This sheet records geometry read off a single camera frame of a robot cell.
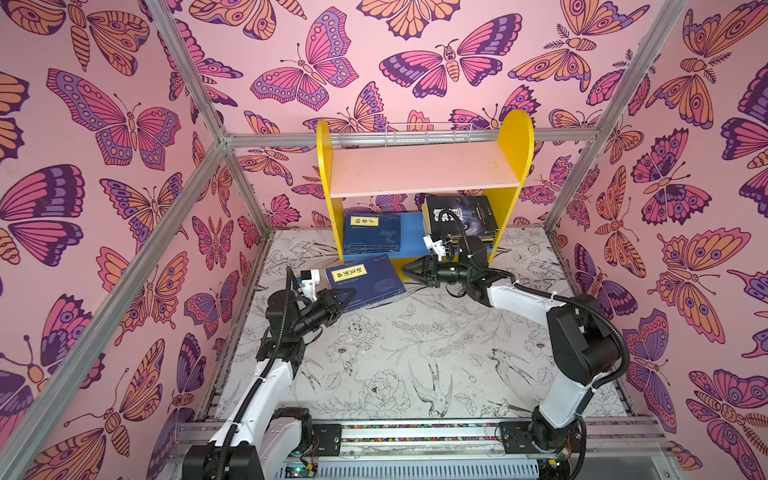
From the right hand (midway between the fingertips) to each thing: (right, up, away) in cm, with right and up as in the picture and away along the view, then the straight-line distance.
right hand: (404, 269), depth 81 cm
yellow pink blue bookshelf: (-2, +24, +36) cm, 43 cm away
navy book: (-8, -3, -2) cm, 9 cm away
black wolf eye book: (+23, +17, +13) cm, 32 cm away
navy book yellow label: (-9, +2, +2) cm, 9 cm away
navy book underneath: (-10, +11, +16) cm, 22 cm away
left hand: (-12, -5, -6) cm, 15 cm away
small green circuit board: (-26, -49, -9) cm, 56 cm away
